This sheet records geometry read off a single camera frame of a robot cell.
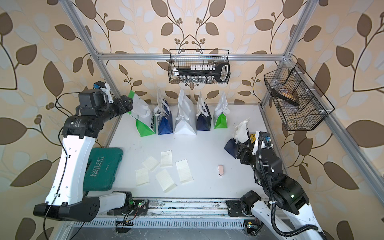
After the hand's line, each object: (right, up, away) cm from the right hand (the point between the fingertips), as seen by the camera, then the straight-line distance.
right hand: (244, 144), depth 64 cm
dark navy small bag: (-17, +13, +29) cm, 36 cm away
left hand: (-55, +20, +2) cm, 58 cm away
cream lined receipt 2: (-39, -24, +18) cm, 49 cm away
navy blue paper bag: (0, -6, +25) cm, 26 cm away
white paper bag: (-29, +8, +36) cm, 47 cm away
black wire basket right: (+30, +16, +10) cm, 36 cm away
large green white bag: (-56, +14, +32) cm, 66 cm away
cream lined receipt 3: (-40, -14, +27) cm, 50 cm away
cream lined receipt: (-29, -20, +23) cm, 42 cm away
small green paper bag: (-5, +16, +29) cm, 34 cm away
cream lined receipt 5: (-53, -23, +22) cm, 62 cm away
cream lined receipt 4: (-49, -16, +26) cm, 58 cm away
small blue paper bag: (-41, +11, +25) cm, 49 cm away
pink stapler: (-7, -18, +20) cm, 28 cm away
